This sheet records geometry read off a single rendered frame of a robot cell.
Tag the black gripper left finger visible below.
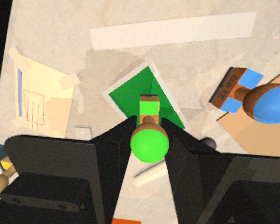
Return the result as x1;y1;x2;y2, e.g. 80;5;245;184
4;115;137;224

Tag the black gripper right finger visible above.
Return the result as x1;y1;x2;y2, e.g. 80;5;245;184
160;118;280;224

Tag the rubber stamp with blue handle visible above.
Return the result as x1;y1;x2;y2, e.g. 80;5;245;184
208;67;280;124

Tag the yellow rubber stamp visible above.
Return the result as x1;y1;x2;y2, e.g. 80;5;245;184
0;156;17;193

